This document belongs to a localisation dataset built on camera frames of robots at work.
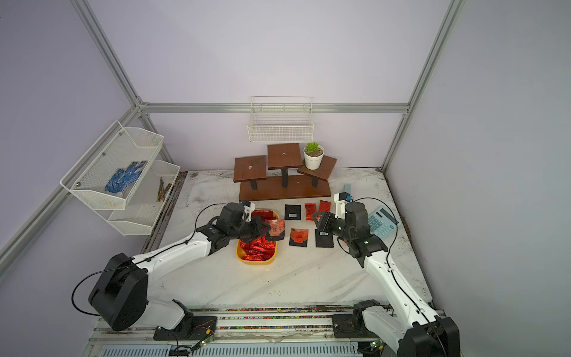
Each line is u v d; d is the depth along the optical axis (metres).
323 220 0.70
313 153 0.95
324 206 1.07
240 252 0.89
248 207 0.81
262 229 0.78
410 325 0.40
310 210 1.04
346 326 0.73
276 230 0.83
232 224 0.67
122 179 0.77
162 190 0.95
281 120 0.96
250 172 0.98
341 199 0.71
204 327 0.72
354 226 0.59
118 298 0.42
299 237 0.95
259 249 0.87
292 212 1.04
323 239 0.95
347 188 1.07
